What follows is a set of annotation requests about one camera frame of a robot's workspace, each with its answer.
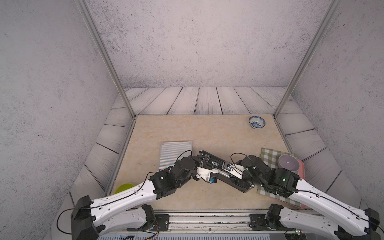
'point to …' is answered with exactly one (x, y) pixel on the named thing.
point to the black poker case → (207, 160)
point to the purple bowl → (288, 162)
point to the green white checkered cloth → (270, 157)
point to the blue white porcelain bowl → (256, 122)
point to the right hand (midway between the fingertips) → (233, 172)
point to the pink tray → (301, 172)
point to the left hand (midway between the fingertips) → (205, 155)
